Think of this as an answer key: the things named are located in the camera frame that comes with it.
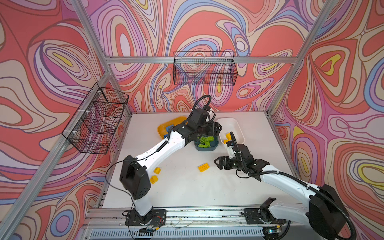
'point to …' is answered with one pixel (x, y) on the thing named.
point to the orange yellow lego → (203, 167)
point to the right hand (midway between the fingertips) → (221, 163)
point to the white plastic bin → (231, 124)
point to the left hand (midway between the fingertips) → (217, 126)
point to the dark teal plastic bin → (214, 144)
